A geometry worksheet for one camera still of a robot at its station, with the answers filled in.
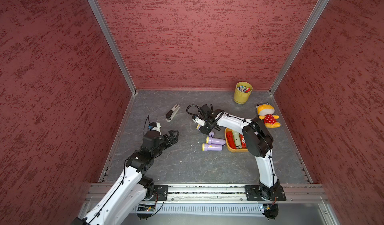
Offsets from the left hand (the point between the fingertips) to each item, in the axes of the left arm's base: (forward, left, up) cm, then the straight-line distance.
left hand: (173, 138), depth 79 cm
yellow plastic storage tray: (-2, -33, -10) cm, 34 cm away
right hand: (+12, -19, -13) cm, 26 cm away
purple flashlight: (+5, -26, -13) cm, 29 cm away
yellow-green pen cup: (+36, -45, -1) cm, 58 cm away
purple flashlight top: (+8, -22, -10) cm, 25 cm away
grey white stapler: (+23, +5, -10) cm, 26 cm away
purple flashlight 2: (0, -18, -10) cm, 21 cm away
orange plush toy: (+24, -61, -8) cm, 66 cm away
